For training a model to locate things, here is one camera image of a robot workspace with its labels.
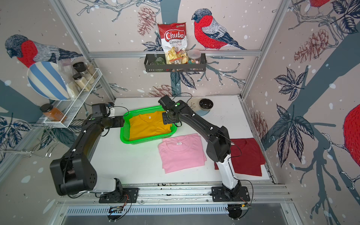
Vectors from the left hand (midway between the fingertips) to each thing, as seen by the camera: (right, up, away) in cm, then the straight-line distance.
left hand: (120, 116), depth 87 cm
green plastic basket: (+1, -12, +3) cm, 12 cm away
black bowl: (+59, +8, +24) cm, 64 cm away
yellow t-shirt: (+14, -7, +14) cm, 21 cm away
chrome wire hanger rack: (-21, -5, -26) cm, 33 cm away
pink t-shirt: (+39, -24, +1) cm, 46 cm away
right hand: (+30, -2, 0) cm, 30 cm away
